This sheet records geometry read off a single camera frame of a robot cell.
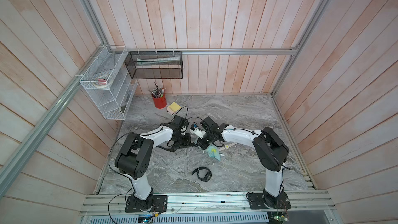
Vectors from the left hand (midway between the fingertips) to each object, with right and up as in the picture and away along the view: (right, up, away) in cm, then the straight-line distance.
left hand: (191, 146), depth 91 cm
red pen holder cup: (-22, +27, +17) cm, 39 cm away
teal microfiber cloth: (+13, -2, -5) cm, 14 cm away
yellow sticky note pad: (-12, +24, +19) cm, 33 cm away
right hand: (+4, +2, +2) cm, 5 cm away
